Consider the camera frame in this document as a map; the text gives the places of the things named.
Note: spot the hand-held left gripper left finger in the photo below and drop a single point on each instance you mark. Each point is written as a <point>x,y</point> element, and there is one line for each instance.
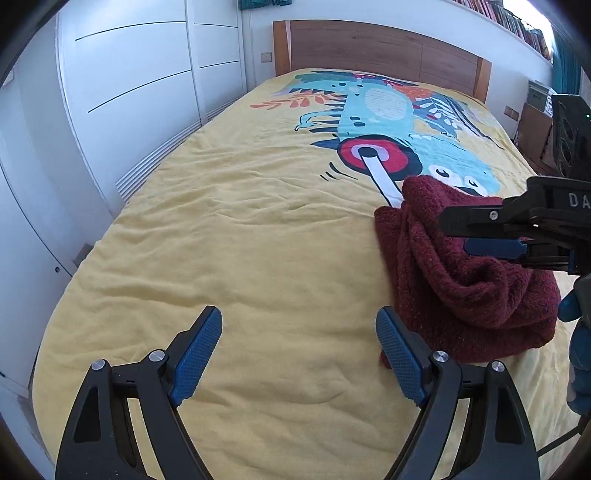
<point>194,364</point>

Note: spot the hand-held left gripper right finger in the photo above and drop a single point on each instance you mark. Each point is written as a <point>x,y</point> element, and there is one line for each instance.
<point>401,364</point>

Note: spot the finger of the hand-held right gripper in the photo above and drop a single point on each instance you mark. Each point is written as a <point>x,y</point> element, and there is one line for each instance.
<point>475,220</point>
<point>494,248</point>

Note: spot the maroon knit sweater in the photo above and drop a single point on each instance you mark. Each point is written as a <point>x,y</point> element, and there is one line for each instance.
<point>461,300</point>

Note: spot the person's right hand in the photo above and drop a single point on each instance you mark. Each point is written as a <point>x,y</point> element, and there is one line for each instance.
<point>581,364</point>

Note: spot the tall wooden dresser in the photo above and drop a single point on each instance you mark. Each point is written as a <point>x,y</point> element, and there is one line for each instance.
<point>535,138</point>

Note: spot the grey storage box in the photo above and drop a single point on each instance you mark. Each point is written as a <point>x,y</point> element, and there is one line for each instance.
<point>538,94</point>

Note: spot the bed with yellow duvet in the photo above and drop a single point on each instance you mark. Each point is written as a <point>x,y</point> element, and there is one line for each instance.
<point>231,230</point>

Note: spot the teal curtain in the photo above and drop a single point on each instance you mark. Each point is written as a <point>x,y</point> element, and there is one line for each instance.
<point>565,55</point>
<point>263,3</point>

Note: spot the row of books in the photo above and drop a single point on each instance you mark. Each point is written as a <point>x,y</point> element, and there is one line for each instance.
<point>512,21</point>

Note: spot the wooden headboard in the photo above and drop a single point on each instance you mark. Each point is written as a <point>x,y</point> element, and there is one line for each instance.
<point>369,46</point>

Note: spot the white wardrobe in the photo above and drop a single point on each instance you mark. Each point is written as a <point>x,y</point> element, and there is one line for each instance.
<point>115,60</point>

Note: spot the double wall socket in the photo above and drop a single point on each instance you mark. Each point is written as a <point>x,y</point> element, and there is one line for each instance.
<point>511,112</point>

